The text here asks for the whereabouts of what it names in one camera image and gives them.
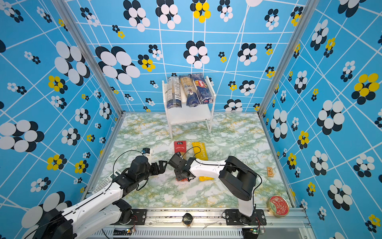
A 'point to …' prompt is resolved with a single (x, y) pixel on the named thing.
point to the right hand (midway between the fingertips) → (182, 173)
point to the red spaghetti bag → (180, 146)
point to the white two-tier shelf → (188, 115)
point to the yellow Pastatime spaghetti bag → (200, 153)
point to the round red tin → (277, 206)
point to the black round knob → (187, 218)
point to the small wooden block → (270, 172)
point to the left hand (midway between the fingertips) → (162, 162)
